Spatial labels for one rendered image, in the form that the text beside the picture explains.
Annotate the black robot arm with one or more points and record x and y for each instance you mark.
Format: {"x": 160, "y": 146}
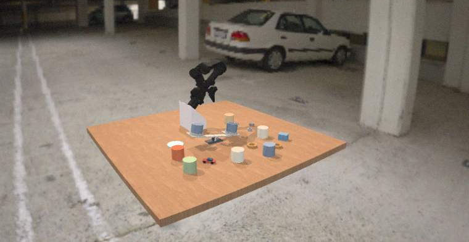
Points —
{"x": 204, "y": 68}

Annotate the red toy car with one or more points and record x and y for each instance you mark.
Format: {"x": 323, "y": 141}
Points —
{"x": 208, "y": 160}

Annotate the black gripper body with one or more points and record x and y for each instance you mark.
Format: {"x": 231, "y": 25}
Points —
{"x": 205, "y": 89}

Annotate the pale green cylinder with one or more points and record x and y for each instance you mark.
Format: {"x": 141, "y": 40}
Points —
{"x": 190, "y": 165}

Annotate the light blue block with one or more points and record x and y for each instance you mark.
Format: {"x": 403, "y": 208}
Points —
{"x": 283, "y": 136}

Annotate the cream balance beam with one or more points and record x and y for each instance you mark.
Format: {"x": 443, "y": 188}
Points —
{"x": 214, "y": 137}

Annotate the orange cylinder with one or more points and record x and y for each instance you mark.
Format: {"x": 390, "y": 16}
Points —
{"x": 177, "y": 152}

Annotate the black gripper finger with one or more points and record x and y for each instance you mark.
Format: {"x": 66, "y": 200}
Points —
{"x": 212, "y": 95}
{"x": 198, "y": 96}

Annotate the white round dish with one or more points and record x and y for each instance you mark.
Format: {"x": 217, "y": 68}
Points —
{"x": 172, "y": 143}

